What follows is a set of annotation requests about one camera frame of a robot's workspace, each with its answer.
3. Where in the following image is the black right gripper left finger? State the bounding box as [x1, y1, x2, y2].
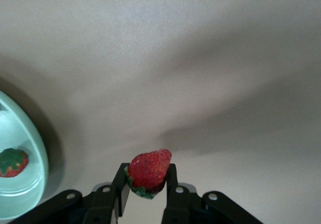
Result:
[82, 163, 131, 224]

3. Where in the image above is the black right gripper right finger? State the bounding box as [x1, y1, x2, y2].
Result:
[162, 163, 192, 224]

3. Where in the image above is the light green round plate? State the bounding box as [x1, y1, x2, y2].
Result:
[0, 90, 49, 221]

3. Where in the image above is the red strawberry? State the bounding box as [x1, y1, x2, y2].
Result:
[0, 148, 29, 178]
[124, 148, 173, 199]

